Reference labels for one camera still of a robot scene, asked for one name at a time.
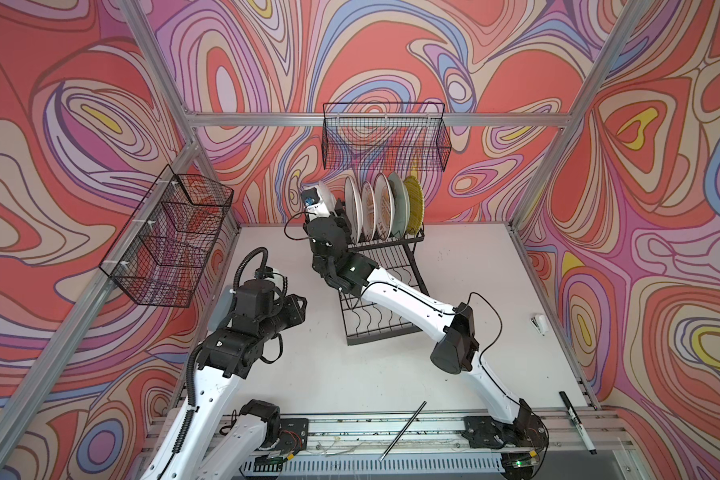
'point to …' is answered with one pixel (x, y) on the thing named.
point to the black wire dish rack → (364, 322)
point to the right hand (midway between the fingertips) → (332, 209)
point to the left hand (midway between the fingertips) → (307, 299)
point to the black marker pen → (578, 425)
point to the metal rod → (402, 433)
